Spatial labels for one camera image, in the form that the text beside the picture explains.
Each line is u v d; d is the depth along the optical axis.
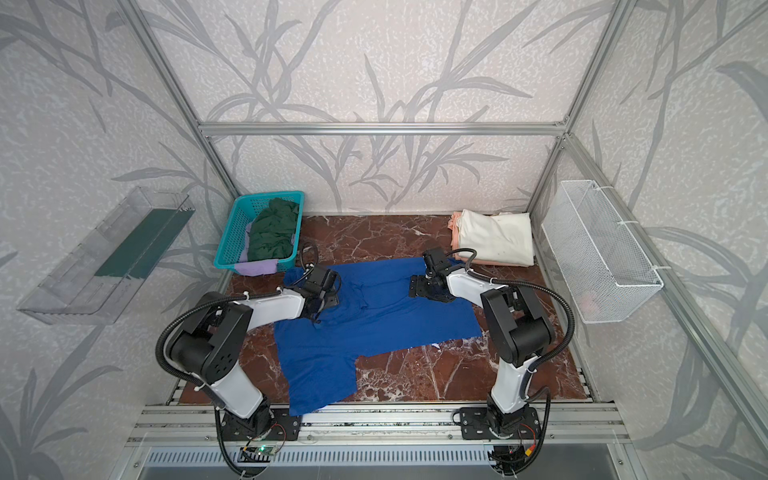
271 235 1.05
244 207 1.15
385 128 0.97
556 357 0.50
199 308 0.47
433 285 0.74
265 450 0.71
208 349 0.47
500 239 1.08
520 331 0.49
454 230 1.13
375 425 0.75
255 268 0.93
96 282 0.64
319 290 0.76
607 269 0.62
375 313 0.93
